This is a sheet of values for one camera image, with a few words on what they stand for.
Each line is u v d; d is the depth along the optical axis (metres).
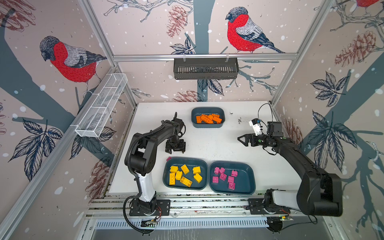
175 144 0.80
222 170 0.83
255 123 0.78
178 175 0.82
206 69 1.05
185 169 0.86
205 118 1.08
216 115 1.10
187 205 0.75
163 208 0.73
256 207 0.73
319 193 0.41
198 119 1.07
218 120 1.07
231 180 0.81
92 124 0.70
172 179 0.83
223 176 0.83
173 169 0.84
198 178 0.81
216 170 0.83
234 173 0.83
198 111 1.14
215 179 0.81
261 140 0.73
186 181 0.80
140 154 0.51
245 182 0.81
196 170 0.83
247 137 0.76
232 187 0.79
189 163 0.90
